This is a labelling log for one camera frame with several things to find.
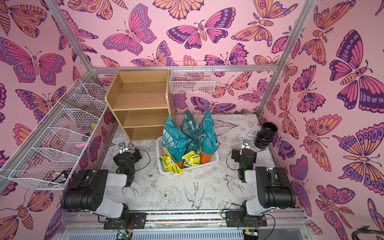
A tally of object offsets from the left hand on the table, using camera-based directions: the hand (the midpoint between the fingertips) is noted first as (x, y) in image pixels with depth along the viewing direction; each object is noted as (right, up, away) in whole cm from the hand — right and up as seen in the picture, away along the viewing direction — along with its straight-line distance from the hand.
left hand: (130, 149), depth 93 cm
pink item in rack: (-16, +5, -20) cm, 26 cm away
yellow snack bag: (+27, -6, -15) cm, 31 cm away
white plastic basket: (+19, -1, -4) cm, 20 cm away
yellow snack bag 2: (+38, -4, -12) cm, 40 cm away
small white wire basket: (+38, +45, +2) cm, 60 cm away
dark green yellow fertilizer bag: (+39, +12, -17) cm, 44 cm away
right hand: (+70, 0, +1) cm, 70 cm away
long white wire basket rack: (-23, -2, -28) cm, 36 cm away
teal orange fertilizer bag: (+48, +6, -13) cm, 50 cm away
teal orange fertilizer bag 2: (+30, +6, -17) cm, 36 cm away
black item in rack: (-17, -8, -29) cm, 35 cm away
